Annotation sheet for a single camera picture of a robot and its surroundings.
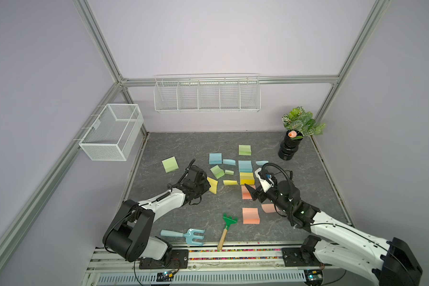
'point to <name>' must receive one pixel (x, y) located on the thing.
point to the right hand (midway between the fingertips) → (253, 176)
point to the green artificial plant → (298, 118)
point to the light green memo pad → (170, 164)
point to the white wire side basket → (112, 136)
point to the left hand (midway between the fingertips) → (210, 185)
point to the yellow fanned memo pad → (213, 184)
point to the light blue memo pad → (215, 158)
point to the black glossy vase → (289, 145)
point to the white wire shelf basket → (207, 92)
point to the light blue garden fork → (189, 235)
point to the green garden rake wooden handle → (228, 220)
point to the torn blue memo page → (261, 162)
